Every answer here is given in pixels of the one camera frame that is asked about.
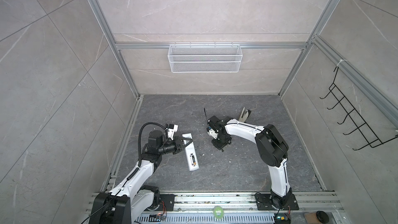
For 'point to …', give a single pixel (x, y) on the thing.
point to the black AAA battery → (194, 160)
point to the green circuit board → (282, 218)
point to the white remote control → (190, 152)
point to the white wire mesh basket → (204, 58)
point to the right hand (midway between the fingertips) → (219, 144)
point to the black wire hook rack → (373, 140)
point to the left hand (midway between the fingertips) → (191, 139)
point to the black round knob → (322, 216)
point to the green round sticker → (218, 212)
